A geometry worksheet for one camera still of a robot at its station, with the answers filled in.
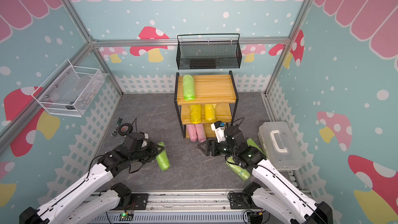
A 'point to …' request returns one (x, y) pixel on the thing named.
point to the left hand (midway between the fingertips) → (163, 152)
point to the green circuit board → (125, 216)
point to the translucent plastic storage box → (280, 145)
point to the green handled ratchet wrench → (114, 133)
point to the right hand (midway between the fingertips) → (203, 145)
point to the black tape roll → (125, 129)
